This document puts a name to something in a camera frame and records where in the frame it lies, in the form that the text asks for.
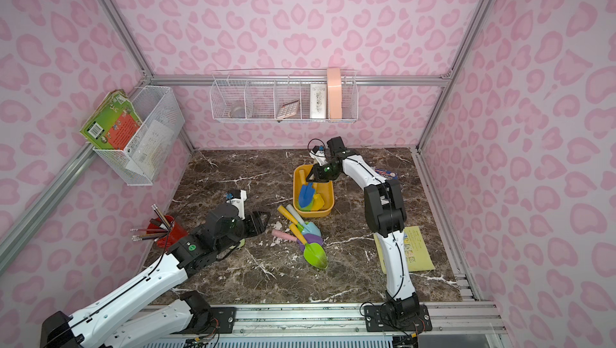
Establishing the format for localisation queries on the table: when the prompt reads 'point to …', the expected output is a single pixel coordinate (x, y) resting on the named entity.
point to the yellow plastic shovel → (318, 202)
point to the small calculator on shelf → (289, 109)
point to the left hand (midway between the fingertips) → (267, 213)
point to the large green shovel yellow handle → (313, 252)
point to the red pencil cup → (166, 224)
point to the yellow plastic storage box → (326, 189)
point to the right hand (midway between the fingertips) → (308, 178)
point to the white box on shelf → (318, 101)
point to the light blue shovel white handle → (308, 228)
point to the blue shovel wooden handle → (306, 194)
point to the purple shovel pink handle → (309, 238)
